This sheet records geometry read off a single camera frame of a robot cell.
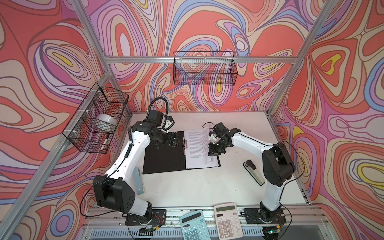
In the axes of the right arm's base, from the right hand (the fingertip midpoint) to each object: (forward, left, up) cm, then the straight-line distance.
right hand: (210, 157), depth 89 cm
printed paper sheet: (+14, +8, -5) cm, 16 cm away
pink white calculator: (-33, -5, -3) cm, 34 cm away
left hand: (+3, +21, +15) cm, 26 cm away
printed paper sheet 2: (-2, -2, -4) cm, 5 cm away
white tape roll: (+8, +53, +27) cm, 61 cm away
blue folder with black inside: (+2, +27, -4) cm, 28 cm away
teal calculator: (-35, +11, -3) cm, 37 cm away
